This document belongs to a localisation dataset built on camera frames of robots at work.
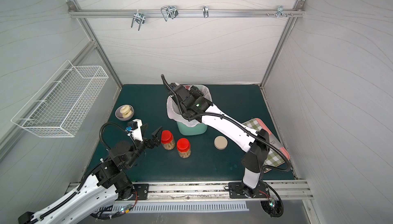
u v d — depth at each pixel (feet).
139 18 2.59
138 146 2.05
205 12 2.56
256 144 1.41
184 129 2.91
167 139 2.57
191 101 1.79
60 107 2.24
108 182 1.72
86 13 2.55
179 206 2.31
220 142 2.92
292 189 2.51
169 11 2.51
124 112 3.19
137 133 1.99
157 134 2.12
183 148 2.50
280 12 2.51
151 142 2.08
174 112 2.45
